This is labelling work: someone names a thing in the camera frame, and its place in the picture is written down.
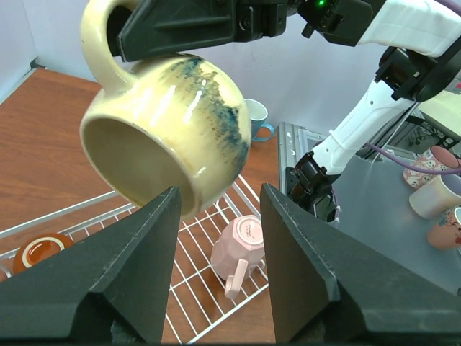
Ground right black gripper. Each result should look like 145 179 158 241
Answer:
117 0 299 62

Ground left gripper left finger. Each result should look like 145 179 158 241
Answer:
1 187 181 345

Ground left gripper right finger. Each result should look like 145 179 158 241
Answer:
260 183 460 345

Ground brown orange glazed mug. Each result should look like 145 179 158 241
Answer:
13 233 74 274

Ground pink faceted mug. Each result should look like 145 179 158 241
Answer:
210 215 265 299

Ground cream round ceramic mug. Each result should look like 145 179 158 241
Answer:
80 1 251 220

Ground blue mug white interior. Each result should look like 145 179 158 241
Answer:
245 99 275 142

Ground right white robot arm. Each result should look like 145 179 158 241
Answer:
107 1 460 212

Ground pink floral mug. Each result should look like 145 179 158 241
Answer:
427 207 460 250

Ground cream purple rim mug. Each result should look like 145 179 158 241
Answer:
409 174 460 219

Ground pink ghost pattern mug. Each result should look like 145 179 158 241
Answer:
403 146 460 190

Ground white wire dish rack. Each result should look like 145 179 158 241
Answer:
1 177 268 345

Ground aluminium front rail frame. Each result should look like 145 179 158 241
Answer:
276 122 326 195

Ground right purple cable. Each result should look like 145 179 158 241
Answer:
365 0 461 177

